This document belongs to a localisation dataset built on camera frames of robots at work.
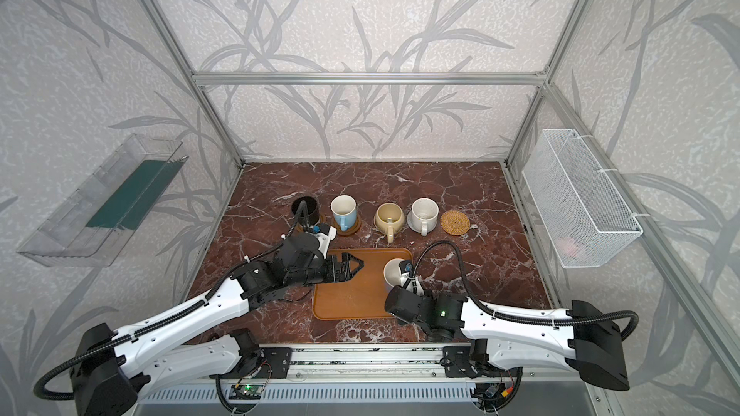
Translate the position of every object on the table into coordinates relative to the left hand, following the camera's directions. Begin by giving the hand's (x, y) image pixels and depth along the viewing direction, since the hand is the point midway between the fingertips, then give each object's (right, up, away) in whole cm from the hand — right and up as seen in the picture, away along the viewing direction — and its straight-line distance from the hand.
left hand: (357, 259), depth 75 cm
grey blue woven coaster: (+16, +6, +25) cm, 31 cm away
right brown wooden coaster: (-4, +4, +23) cm, 24 cm away
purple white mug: (+9, -6, +8) cm, 14 cm away
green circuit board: (-27, -32, -3) cm, 43 cm away
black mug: (-17, +11, +20) cm, 29 cm away
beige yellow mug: (+9, +8, +24) cm, 27 cm away
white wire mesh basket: (+51, +16, -11) cm, 54 cm away
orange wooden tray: (+1, -13, +10) cm, 17 cm away
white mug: (+21, +9, +25) cm, 34 cm away
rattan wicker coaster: (+32, +6, +27) cm, 43 cm away
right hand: (+12, -10, +5) cm, 16 cm away
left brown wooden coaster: (-23, +5, +24) cm, 33 cm away
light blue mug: (-7, +12, +22) cm, 26 cm away
